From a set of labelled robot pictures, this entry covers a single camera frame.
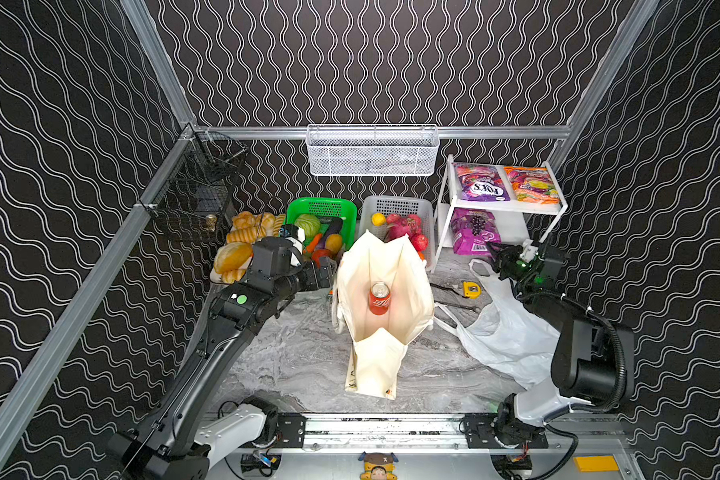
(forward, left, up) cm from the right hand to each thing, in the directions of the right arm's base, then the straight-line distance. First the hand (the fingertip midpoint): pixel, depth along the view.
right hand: (488, 244), depth 88 cm
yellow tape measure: (-4, +2, -18) cm, 19 cm away
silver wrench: (-7, +5, -20) cm, 22 cm away
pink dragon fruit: (+15, +24, -6) cm, 29 cm away
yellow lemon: (+26, +32, -14) cm, 44 cm away
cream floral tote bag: (-34, +32, +10) cm, 48 cm away
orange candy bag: (+7, -9, +16) cm, 20 cm away
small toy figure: (-53, +33, -16) cm, 64 cm away
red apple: (+9, +18, -9) cm, 22 cm away
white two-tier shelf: (+13, -14, -4) cm, 19 cm away
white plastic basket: (+30, +16, -11) cm, 35 cm away
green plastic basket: (+29, +47, -10) cm, 56 cm away
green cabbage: (+18, +58, -8) cm, 61 cm away
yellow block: (-51, -18, -20) cm, 58 cm away
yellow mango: (+11, +48, -11) cm, 51 cm away
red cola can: (-13, +32, -9) cm, 36 cm away
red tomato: (+6, +54, -11) cm, 55 cm away
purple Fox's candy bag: (+7, +6, +17) cm, 19 cm away
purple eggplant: (+20, +49, -13) cm, 55 cm away
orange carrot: (+13, +56, -14) cm, 59 cm away
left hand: (-17, +45, +12) cm, 49 cm away
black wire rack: (+12, +88, +10) cm, 90 cm away
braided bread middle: (+16, +81, -12) cm, 84 cm away
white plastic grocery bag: (-21, -4, -17) cm, 27 cm away
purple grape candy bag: (+3, +5, +3) cm, 6 cm away
